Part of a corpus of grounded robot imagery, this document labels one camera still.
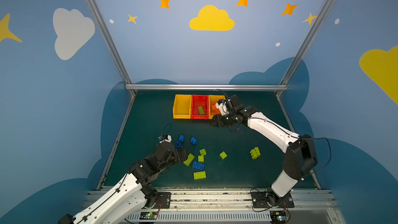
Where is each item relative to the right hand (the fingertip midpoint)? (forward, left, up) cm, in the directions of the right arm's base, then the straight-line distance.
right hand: (214, 121), depth 85 cm
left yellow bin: (+22, +23, -16) cm, 35 cm away
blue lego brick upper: (-5, +20, -14) cm, 24 cm away
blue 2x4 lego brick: (-20, +8, -16) cm, 27 cm away
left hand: (-18, +15, -3) cm, 24 cm away
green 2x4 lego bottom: (-25, +7, -14) cm, 30 cm away
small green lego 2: (-16, +7, -14) cm, 23 cm away
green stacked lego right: (-11, -24, -14) cm, 30 cm away
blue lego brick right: (-5, +12, -14) cm, 19 cm away
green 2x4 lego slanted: (-16, +13, -16) cm, 26 cm away
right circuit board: (-40, -31, -18) cm, 54 cm away
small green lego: (-12, +6, -16) cm, 21 cm away
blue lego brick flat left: (-8, +21, -15) cm, 27 cm away
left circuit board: (-44, +30, -16) cm, 56 cm away
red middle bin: (+24, +11, -10) cm, 28 cm away
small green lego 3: (-13, -6, -15) cm, 21 cm away
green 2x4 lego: (+18, +9, -14) cm, 24 cm away
